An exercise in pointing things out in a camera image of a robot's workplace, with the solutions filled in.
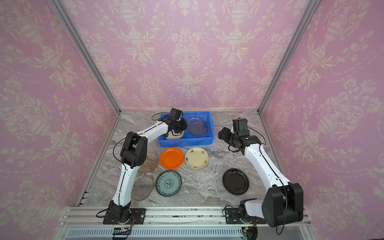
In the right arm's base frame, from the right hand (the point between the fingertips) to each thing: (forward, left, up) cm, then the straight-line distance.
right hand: (223, 134), depth 84 cm
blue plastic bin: (+10, +21, -19) cm, 30 cm away
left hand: (+17, +20, -11) cm, 28 cm away
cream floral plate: (-5, +16, -18) cm, 24 cm away
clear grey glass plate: (-21, +46, -18) cm, 54 cm away
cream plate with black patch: (+4, +30, -4) cm, 30 cm away
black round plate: (-20, -6, -18) cm, 28 cm away
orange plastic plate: (-4, +31, -17) cm, 36 cm away
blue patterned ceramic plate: (-20, +32, -18) cm, 42 cm away
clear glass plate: (+18, +14, -14) cm, 27 cm away
